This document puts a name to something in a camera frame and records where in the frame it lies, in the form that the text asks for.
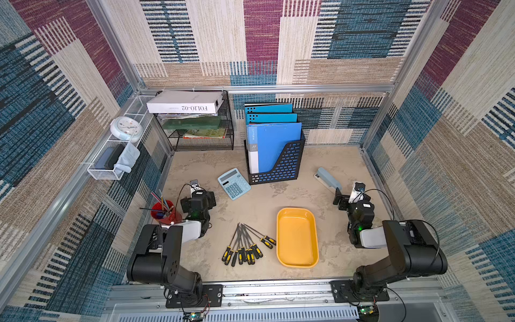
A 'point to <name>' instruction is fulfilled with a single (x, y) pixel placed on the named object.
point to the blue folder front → (267, 142)
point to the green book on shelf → (196, 123)
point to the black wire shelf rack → (200, 131)
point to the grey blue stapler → (322, 175)
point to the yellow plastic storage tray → (297, 241)
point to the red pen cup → (164, 211)
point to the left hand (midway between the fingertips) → (197, 194)
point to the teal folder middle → (271, 118)
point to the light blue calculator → (234, 183)
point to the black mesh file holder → (288, 167)
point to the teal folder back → (269, 109)
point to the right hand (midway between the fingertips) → (350, 187)
